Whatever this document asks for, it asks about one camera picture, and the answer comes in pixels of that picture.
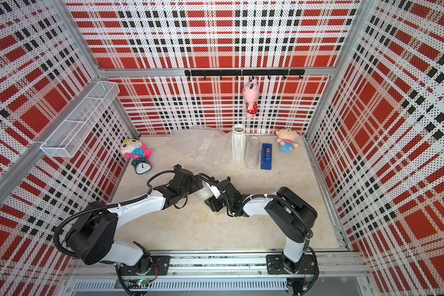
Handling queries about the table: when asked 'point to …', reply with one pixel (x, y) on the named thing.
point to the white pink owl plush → (134, 148)
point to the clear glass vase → (251, 158)
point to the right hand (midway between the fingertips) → (213, 198)
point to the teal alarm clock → (141, 166)
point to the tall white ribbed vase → (238, 142)
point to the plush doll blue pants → (286, 136)
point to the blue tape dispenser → (266, 156)
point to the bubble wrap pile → (210, 145)
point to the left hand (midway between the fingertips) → (198, 183)
